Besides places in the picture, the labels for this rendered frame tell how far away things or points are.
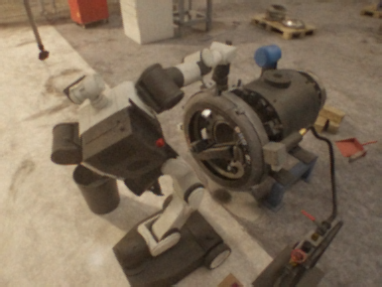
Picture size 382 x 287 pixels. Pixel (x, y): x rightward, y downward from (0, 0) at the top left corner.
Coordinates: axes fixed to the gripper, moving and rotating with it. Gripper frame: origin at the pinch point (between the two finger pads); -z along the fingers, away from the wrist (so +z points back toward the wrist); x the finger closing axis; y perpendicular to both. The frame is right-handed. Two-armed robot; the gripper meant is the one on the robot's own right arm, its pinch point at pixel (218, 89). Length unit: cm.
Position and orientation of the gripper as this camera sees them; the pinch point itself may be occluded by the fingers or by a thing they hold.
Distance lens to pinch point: 152.1
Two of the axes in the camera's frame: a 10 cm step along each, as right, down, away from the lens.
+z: 0.5, -7.2, -6.9
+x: 6.0, 5.7, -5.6
